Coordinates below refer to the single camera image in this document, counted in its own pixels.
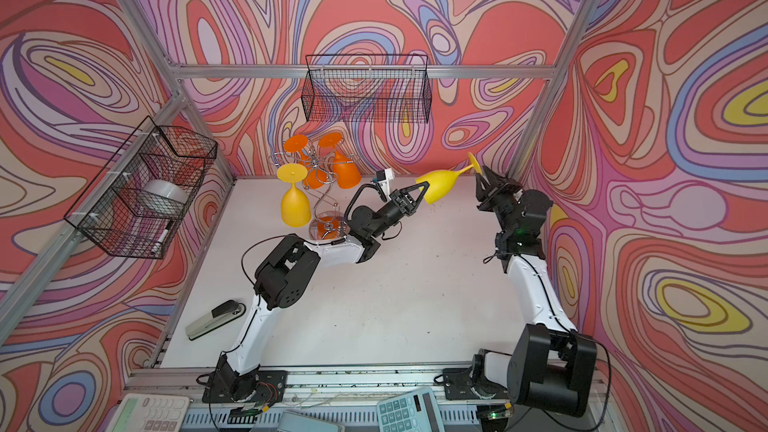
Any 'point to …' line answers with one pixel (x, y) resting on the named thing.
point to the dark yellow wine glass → (295, 204)
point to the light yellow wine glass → (441, 182)
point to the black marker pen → (161, 238)
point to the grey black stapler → (219, 315)
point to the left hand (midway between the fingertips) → (432, 188)
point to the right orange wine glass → (347, 172)
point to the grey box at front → (295, 422)
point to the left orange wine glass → (296, 144)
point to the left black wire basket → (138, 201)
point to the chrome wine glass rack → (317, 165)
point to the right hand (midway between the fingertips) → (479, 169)
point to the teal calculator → (415, 411)
